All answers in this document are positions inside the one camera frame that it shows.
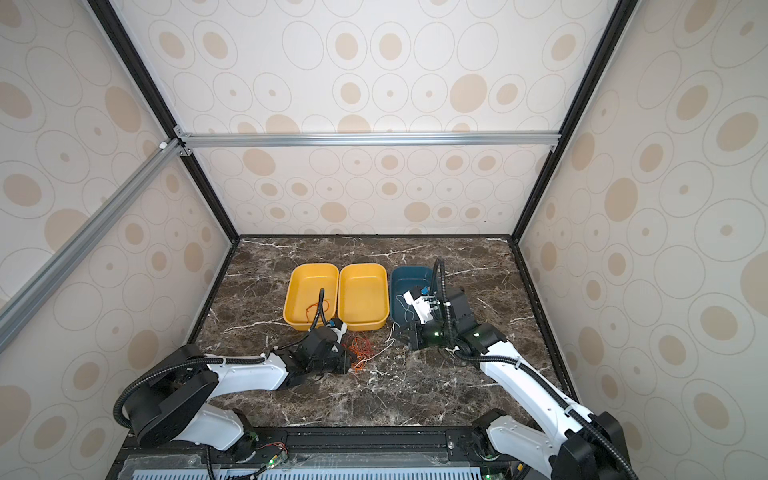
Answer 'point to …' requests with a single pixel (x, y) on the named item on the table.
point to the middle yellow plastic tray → (363, 302)
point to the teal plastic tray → (402, 279)
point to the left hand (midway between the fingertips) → (363, 355)
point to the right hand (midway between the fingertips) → (396, 334)
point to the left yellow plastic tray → (302, 295)
